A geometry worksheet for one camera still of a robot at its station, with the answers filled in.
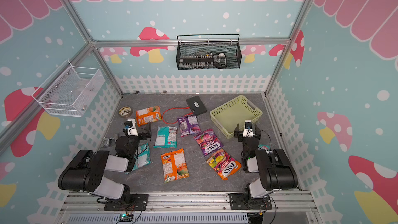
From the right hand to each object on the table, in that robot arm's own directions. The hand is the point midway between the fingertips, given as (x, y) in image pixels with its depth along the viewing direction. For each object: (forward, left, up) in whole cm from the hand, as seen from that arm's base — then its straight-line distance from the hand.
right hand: (247, 124), depth 89 cm
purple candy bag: (+6, +35, -9) cm, 37 cm away
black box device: (+22, +31, -9) cm, 38 cm away
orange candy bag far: (+14, +64, -9) cm, 66 cm away
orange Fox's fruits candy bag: (-21, +14, -9) cm, 27 cm away
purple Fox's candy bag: (-6, +23, -9) cm, 25 cm away
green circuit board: (-43, +63, -14) cm, 77 cm away
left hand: (+1, +60, +1) cm, 60 cm away
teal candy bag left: (-16, +60, -9) cm, 62 cm away
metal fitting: (-3, +81, -9) cm, 81 cm away
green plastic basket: (+19, +1, -11) cm, 22 cm away
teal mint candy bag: (-3, +49, -9) cm, 49 cm away
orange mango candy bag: (-20, +42, -10) cm, 47 cm away
